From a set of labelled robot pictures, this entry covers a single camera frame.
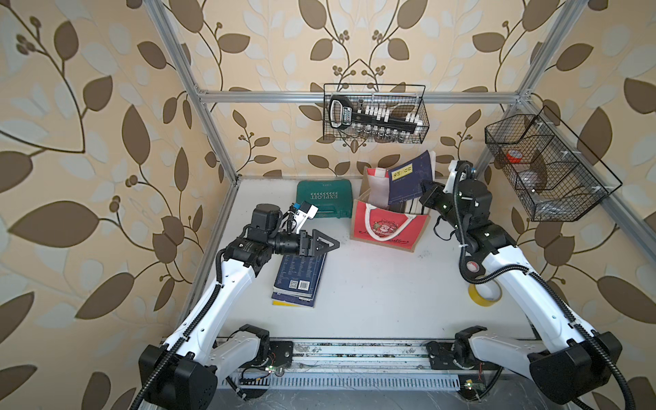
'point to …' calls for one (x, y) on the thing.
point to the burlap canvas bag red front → (401, 226)
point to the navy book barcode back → (298, 275)
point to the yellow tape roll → (478, 299)
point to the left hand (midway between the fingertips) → (328, 245)
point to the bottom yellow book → (284, 303)
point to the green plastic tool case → (333, 197)
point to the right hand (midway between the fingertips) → (421, 182)
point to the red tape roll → (514, 156)
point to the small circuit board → (469, 384)
